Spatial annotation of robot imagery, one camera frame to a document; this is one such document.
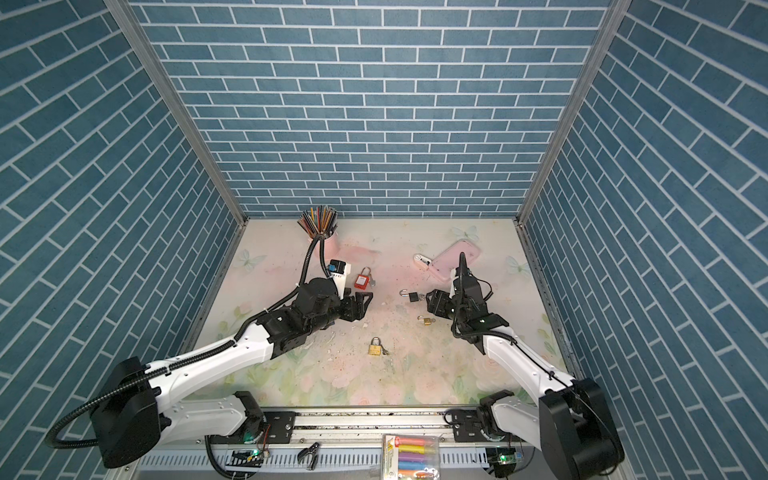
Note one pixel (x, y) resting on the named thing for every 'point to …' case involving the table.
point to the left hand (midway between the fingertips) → (365, 294)
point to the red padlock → (362, 280)
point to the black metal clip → (312, 450)
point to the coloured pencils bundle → (319, 221)
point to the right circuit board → (503, 460)
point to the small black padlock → (413, 297)
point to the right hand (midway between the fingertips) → (432, 294)
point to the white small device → (421, 258)
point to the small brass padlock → (427, 321)
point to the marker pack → (410, 457)
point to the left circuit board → (245, 458)
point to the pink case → (448, 260)
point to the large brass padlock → (374, 350)
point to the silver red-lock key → (372, 282)
